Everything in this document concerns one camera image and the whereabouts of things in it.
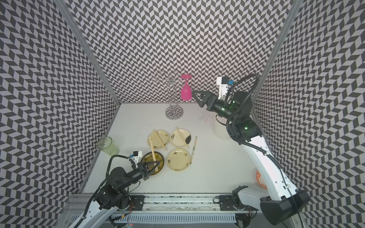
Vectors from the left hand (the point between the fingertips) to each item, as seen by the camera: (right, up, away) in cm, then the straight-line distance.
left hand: (159, 165), depth 71 cm
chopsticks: (-1, -1, -2) cm, 2 cm away
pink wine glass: (+13, +41, +28) cm, 51 cm away
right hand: (+19, +33, -12) cm, 40 cm away
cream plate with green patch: (+6, +9, +26) cm, 28 cm away
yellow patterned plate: (-11, -1, +17) cm, 21 cm away
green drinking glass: (-44, +5, +28) cm, 52 cm away
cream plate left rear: (-3, +11, +28) cm, 30 cm away
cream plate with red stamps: (+8, -2, +16) cm, 18 cm away
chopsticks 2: (+18, +2, +22) cm, 28 cm away
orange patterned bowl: (+56, -11, +9) cm, 58 cm away
